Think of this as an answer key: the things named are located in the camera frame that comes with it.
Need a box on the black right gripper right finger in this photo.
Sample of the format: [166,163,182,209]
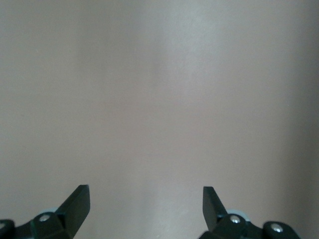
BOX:
[198,186,301,239]

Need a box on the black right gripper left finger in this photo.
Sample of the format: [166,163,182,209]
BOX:
[0,184,91,239]

